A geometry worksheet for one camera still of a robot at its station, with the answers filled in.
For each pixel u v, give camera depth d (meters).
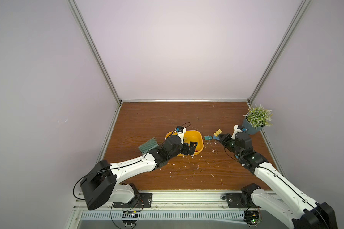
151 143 0.94
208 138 0.95
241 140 0.59
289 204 0.43
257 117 0.88
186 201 0.74
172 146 0.60
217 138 0.83
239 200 0.73
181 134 0.71
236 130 0.73
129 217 0.71
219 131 0.83
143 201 0.73
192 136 0.96
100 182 0.42
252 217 0.68
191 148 0.71
